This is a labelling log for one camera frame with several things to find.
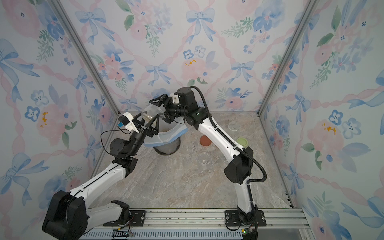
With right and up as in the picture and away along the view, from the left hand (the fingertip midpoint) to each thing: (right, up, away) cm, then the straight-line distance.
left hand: (153, 113), depth 66 cm
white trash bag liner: (+4, -8, +10) cm, 13 cm away
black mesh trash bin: (+2, -20, +27) cm, 33 cm away
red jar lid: (+26, -15, +36) cm, 47 cm away
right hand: (-1, +3, +3) cm, 4 cm away
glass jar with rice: (+24, -26, +29) cm, 46 cm away
